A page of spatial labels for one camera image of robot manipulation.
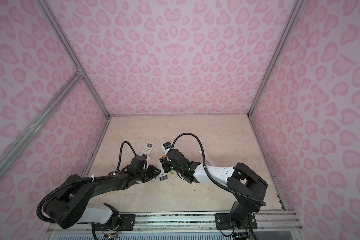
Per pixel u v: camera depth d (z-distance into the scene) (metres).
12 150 0.56
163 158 0.80
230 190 0.43
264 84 1.01
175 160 0.63
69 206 0.43
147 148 1.00
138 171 0.72
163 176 0.88
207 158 0.96
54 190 0.41
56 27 0.75
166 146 0.73
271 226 0.72
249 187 0.44
